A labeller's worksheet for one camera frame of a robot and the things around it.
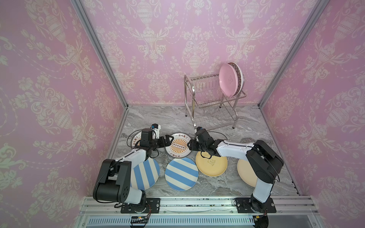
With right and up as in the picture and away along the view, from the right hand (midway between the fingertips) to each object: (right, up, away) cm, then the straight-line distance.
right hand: (190, 144), depth 92 cm
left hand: (-14, +4, -2) cm, 15 cm away
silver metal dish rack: (+18, +25, +28) cm, 42 cm away
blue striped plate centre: (-6, -17, -7) cm, 19 cm away
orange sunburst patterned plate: (-8, -3, +2) cm, 9 cm away
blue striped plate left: (-27, -17, -9) cm, 34 cm away
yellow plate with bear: (+14, -13, -4) cm, 20 cm away
